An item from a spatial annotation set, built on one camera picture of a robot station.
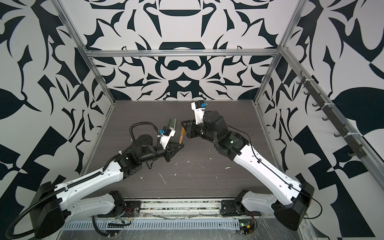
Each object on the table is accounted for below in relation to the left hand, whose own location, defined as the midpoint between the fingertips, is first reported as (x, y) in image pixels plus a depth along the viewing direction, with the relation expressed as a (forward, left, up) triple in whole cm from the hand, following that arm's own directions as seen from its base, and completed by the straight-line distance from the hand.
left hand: (184, 142), depth 70 cm
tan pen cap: (+2, 0, +6) cm, 6 cm away
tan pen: (0, +1, +2) cm, 2 cm away
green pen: (+30, +11, -24) cm, 40 cm away
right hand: (+4, +1, +10) cm, 11 cm away
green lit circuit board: (-31, -28, -26) cm, 49 cm away
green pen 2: (+29, +8, -25) cm, 39 cm away
